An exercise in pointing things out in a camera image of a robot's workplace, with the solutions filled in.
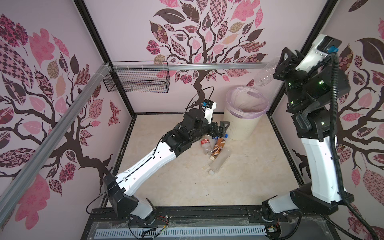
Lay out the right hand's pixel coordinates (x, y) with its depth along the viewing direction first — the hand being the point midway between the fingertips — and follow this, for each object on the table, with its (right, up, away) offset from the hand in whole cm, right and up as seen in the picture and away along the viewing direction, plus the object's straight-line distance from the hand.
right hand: (294, 47), depth 45 cm
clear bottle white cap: (-16, -46, +47) cm, 68 cm away
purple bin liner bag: (+5, -7, +56) cm, 57 cm away
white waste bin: (-1, -26, +49) cm, 55 cm away
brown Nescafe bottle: (-16, -39, +49) cm, 65 cm away
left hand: (-19, -23, +21) cm, 36 cm away
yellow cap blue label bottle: (-9, -31, +58) cm, 67 cm away
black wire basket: (-78, +14, +77) cm, 111 cm away
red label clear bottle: (-24, -38, +55) cm, 71 cm away
